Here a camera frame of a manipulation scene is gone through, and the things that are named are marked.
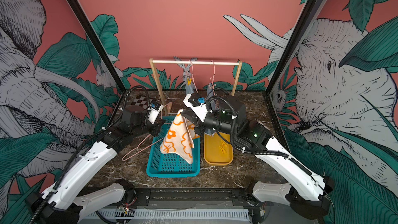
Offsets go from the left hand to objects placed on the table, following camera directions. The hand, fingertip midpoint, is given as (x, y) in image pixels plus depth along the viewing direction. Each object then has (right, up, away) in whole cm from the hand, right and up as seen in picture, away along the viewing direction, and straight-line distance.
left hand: (164, 118), depth 74 cm
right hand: (+11, +5, -21) cm, 25 cm away
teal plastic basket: (+1, -27, +10) cm, 29 cm away
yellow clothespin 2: (+32, -19, +16) cm, 41 cm away
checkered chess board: (-28, +9, +40) cm, 49 cm away
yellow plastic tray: (+27, -21, +15) cm, 38 cm away
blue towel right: (+23, +14, +21) cm, 34 cm away
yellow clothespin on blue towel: (+10, +20, +17) cm, 29 cm away
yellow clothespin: (+30, -19, +16) cm, 39 cm away
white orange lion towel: (+9, -7, -14) cm, 19 cm away
